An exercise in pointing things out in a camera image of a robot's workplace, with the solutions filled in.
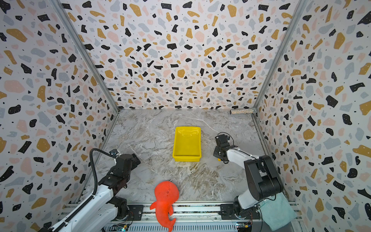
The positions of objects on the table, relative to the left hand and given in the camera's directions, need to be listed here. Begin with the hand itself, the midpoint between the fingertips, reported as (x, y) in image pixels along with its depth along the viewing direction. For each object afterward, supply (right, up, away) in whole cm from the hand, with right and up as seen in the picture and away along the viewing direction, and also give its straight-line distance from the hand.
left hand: (129, 157), depth 83 cm
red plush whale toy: (+24, -16, -11) cm, 31 cm away
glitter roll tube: (+85, +30, +37) cm, 97 cm away
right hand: (+53, +2, +11) cm, 54 cm away
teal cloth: (+80, -26, -10) cm, 85 cm away
